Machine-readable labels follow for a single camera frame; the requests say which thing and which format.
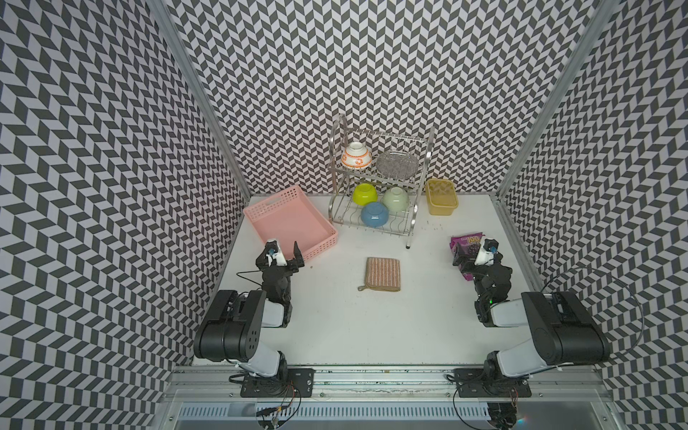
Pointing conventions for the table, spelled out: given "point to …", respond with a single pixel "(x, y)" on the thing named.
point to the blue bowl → (374, 215)
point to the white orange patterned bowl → (356, 156)
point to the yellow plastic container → (442, 196)
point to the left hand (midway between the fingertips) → (281, 246)
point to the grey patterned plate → (397, 165)
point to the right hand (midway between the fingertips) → (470, 246)
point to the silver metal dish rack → (375, 178)
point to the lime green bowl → (365, 193)
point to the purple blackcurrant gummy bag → (468, 243)
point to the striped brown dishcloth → (382, 274)
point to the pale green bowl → (396, 199)
